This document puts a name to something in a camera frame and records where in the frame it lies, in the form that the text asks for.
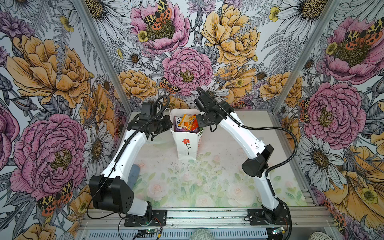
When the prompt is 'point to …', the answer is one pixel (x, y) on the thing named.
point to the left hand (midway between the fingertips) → (172, 128)
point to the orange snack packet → (186, 121)
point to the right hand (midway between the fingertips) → (204, 124)
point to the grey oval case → (133, 175)
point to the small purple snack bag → (176, 121)
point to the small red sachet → (195, 124)
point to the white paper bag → (186, 144)
